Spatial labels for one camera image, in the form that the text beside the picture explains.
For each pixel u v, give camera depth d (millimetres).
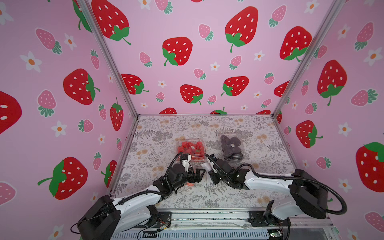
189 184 798
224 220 747
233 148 932
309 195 429
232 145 929
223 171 633
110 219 409
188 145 963
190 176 664
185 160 740
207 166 839
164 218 746
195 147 989
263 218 730
